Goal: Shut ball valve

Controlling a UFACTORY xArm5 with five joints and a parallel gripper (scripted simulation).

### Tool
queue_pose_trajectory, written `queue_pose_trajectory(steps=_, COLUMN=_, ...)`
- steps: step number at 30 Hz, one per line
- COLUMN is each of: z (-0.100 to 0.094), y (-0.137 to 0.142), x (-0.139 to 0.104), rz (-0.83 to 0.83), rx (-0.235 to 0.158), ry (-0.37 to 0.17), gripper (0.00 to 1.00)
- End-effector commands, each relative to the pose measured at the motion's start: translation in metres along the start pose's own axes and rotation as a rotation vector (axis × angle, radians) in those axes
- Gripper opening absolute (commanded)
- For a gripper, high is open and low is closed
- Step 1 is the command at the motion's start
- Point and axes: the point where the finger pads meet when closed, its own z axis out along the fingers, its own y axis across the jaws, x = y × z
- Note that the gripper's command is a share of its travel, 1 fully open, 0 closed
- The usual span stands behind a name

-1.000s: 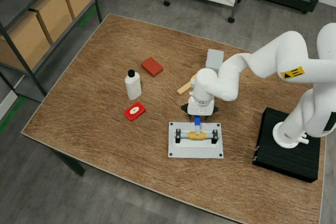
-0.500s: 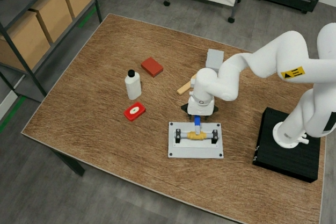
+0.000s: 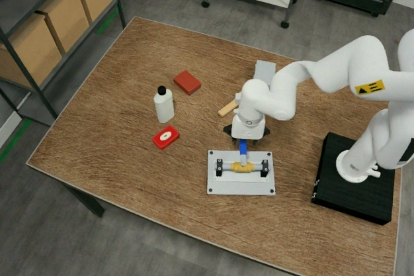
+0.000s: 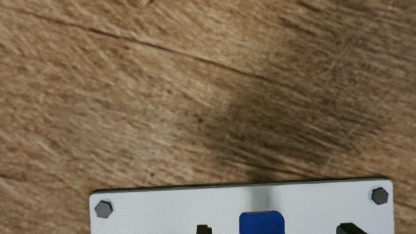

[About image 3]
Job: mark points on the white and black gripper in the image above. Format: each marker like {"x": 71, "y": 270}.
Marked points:
{"x": 239, "y": 129}

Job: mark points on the grey plastic case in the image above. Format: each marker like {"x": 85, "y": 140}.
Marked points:
{"x": 264, "y": 71}

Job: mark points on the red mint tin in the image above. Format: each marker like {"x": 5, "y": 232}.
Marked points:
{"x": 164, "y": 138}

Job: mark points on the white bottle with black cap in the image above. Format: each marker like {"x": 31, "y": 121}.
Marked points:
{"x": 164, "y": 104}

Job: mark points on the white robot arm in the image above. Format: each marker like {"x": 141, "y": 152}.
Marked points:
{"x": 363, "y": 61}

